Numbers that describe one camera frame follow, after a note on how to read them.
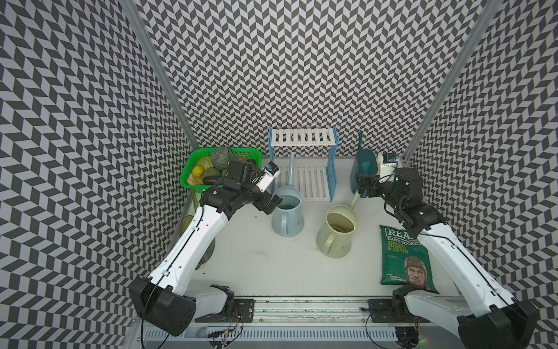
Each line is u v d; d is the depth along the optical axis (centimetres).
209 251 86
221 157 104
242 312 73
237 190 55
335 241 73
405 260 79
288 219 75
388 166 62
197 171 102
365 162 96
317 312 75
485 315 38
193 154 109
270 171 64
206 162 108
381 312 73
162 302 36
